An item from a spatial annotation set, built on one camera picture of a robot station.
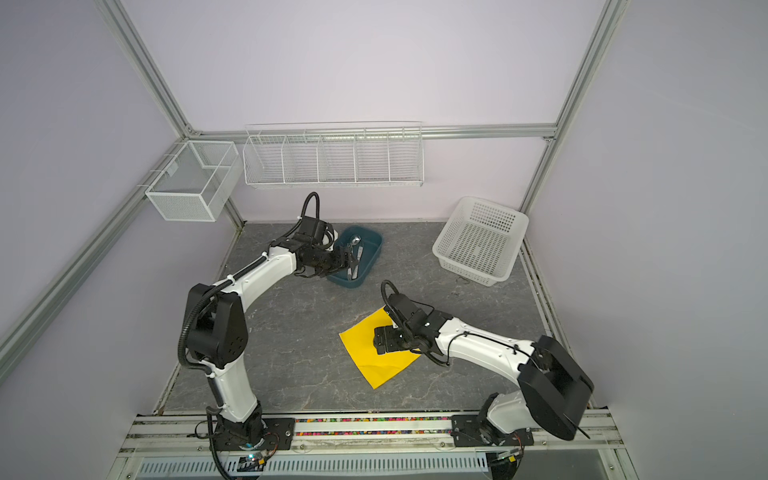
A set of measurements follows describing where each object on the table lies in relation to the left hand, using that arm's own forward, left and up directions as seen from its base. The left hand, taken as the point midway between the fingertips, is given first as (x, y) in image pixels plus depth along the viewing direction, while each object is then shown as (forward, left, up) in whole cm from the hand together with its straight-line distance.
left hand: (351, 267), depth 91 cm
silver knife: (+13, -1, -12) cm, 17 cm away
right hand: (-22, -10, -7) cm, 25 cm away
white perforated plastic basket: (+9, -42, -1) cm, 43 cm away
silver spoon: (+20, +1, -11) cm, 22 cm away
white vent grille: (-47, +37, -13) cm, 61 cm away
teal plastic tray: (+19, -6, -11) cm, 23 cm away
